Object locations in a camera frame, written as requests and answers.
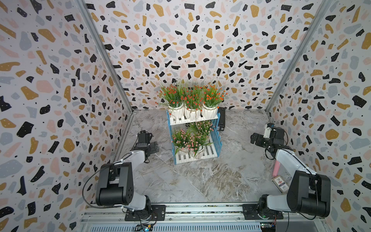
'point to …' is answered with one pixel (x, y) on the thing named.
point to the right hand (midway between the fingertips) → (259, 137)
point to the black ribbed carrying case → (222, 110)
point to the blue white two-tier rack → (216, 135)
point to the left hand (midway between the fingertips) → (149, 146)
